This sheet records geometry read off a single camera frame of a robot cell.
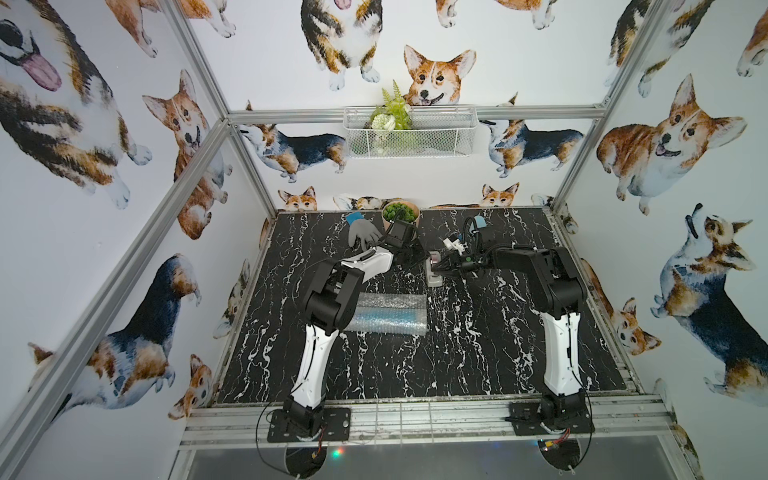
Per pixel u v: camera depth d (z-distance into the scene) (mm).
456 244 979
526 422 733
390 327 844
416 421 750
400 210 1064
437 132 923
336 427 735
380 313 862
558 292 607
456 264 906
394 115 822
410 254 896
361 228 1137
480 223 1169
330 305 584
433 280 979
